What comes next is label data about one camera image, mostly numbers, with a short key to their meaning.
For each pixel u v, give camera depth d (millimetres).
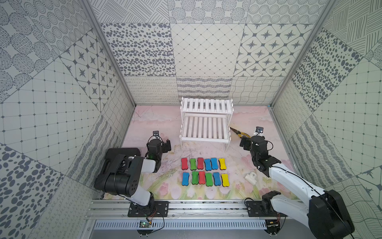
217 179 835
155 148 728
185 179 834
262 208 730
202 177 822
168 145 897
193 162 901
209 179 838
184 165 898
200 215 731
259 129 733
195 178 835
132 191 453
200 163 906
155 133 825
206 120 954
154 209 729
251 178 818
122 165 513
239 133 1037
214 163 910
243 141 792
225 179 822
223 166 881
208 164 901
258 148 636
